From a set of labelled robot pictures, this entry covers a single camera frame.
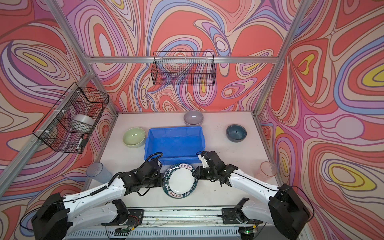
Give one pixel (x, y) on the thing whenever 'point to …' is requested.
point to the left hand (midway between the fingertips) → (167, 179)
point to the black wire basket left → (55, 128)
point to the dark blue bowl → (236, 133)
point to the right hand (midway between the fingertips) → (195, 177)
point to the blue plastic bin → (176, 145)
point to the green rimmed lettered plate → (178, 181)
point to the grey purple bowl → (193, 118)
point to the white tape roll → (82, 123)
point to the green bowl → (134, 137)
